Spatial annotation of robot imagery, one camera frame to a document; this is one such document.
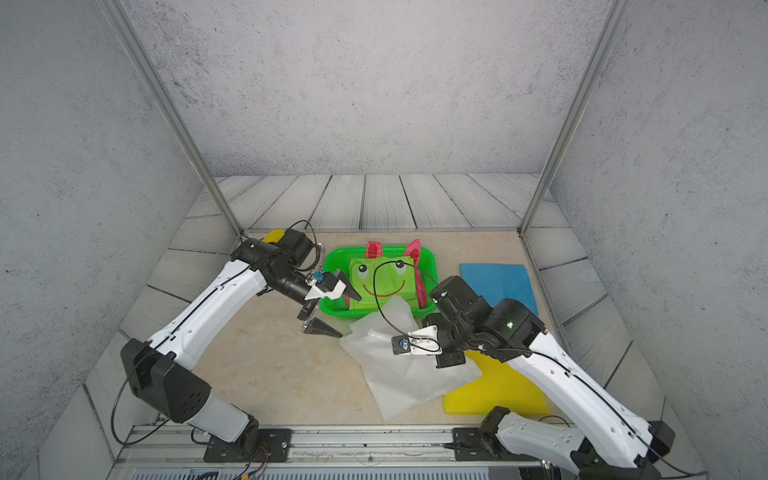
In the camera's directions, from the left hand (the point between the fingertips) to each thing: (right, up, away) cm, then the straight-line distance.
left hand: (352, 312), depth 67 cm
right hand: (+16, -5, -1) cm, 17 cm away
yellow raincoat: (+38, -22, +15) cm, 47 cm away
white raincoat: (+10, -17, +3) cm, 20 cm away
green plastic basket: (+21, +11, +34) cm, 41 cm away
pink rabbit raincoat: (+3, +14, +35) cm, 38 cm away
